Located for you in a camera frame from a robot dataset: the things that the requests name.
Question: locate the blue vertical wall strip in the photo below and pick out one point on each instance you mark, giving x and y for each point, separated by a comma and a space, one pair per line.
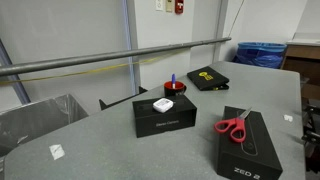
129, 40

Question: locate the brown wooden desk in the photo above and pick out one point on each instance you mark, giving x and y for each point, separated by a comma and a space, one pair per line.
305, 60

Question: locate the beige wall plate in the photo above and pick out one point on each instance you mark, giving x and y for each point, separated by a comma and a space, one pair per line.
169, 5

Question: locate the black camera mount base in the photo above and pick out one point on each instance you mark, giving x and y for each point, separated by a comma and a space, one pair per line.
312, 140

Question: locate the white square device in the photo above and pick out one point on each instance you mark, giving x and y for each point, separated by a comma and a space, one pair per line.
163, 105

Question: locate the grey vertical conduit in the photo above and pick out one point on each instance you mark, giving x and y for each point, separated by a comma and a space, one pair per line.
220, 23

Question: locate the blue pen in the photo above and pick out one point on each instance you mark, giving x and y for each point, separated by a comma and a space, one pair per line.
173, 80

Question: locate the small white tape piece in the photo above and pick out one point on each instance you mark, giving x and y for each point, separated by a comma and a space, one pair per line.
288, 118

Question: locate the large black camera box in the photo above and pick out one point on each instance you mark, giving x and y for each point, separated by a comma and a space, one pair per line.
253, 143

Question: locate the small black camera box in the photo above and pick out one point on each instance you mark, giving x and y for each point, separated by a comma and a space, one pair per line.
166, 121

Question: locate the white light switch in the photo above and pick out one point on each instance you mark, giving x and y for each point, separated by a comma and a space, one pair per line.
159, 4

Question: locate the black folder yellow logo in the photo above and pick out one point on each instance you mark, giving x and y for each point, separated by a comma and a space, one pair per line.
207, 78

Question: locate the red fire alarm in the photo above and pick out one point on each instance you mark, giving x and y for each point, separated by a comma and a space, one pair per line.
179, 6

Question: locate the grey lined bin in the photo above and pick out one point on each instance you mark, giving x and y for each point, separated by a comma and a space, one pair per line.
36, 120

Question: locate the grey diagonal strut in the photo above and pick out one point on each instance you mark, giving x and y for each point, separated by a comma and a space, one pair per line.
13, 73

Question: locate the grey metal pipe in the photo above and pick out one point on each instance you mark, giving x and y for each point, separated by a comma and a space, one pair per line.
100, 57

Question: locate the black mug red inside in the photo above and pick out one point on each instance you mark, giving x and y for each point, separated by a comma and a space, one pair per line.
174, 90

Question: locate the blue trash bin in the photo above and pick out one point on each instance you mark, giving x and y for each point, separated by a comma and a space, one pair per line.
260, 55

